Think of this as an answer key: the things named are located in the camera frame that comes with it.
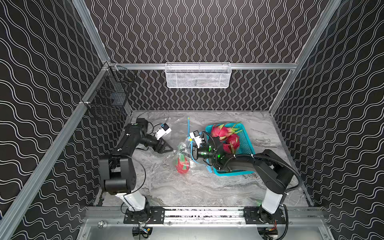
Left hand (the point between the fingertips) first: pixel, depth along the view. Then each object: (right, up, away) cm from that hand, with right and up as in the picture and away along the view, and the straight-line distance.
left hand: (171, 146), depth 83 cm
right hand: (+5, -2, -5) cm, 7 cm away
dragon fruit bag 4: (+36, -3, +10) cm, 37 cm away
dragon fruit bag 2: (+31, +8, +9) cm, 33 cm away
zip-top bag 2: (+9, 0, -6) cm, 11 cm away
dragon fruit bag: (+7, -8, -8) cm, 13 cm away
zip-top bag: (+3, +10, +26) cm, 29 cm away
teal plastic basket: (+45, -1, +10) cm, 46 cm away
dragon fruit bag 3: (+38, +2, +11) cm, 40 cm away
